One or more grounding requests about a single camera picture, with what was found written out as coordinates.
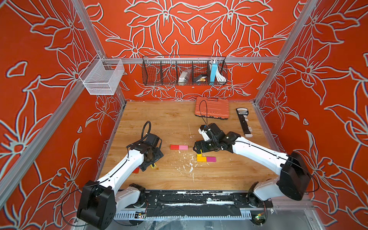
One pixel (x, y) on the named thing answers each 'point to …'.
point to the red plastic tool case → (212, 108)
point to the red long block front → (174, 147)
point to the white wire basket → (102, 76)
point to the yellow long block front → (153, 167)
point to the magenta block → (211, 159)
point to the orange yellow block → (201, 159)
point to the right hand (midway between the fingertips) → (196, 148)
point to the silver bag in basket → (184, 75)
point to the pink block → (183, 147)
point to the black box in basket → (200, 78)
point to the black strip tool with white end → (242, 112)
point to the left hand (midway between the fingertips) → (155, 158)
